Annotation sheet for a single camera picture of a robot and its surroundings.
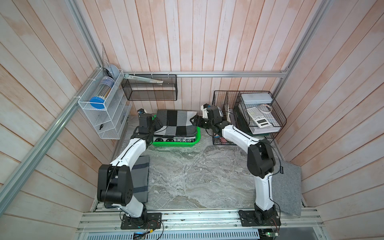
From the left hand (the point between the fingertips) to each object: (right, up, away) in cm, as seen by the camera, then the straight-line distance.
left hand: (156, 123), depth 89 cm
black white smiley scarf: (+10, -11, +9) cm, 18 cm away
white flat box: (+66, +18, +10) cm, 69 cm away
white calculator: (+63, +3, +1) cm, 63 cm away
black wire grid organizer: (+49, +18, +21) cm, 56 cm away
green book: (+58, +1, +15) cm, 60 cm away
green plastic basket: (+13, -13, +9) cm, 20 cm away
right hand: (+22, +2, +3) cm, 23 cm away
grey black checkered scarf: (+11, +1, +17) cm, 21 cm away
